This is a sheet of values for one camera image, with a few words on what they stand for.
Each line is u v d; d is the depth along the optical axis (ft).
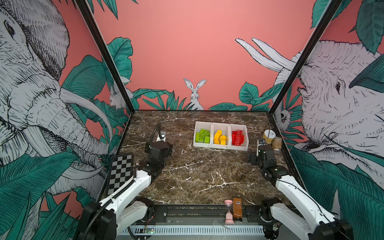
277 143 3.19
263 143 2.35
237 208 2.39
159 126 3.62
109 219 1.26
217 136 3.28
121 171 2.77
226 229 2.30
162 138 2.26
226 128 3.42
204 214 2.54
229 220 2.31
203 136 3.30
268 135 3.37
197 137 3.32
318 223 1.35
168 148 2.13
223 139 3.30
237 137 3.24
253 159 2.51
